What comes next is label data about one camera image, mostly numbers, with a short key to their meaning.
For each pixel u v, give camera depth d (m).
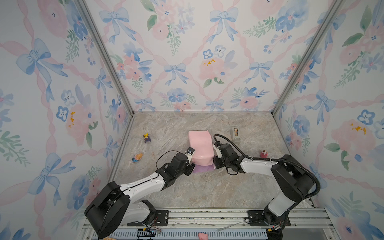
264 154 0.93
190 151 0.74
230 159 0.73
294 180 0.46
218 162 0.84
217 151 0.85
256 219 0.73
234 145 0.67
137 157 0.92
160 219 0.74
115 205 0.41
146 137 1.02
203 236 0.68
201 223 0.73
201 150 0.90
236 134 1.03
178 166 0.65
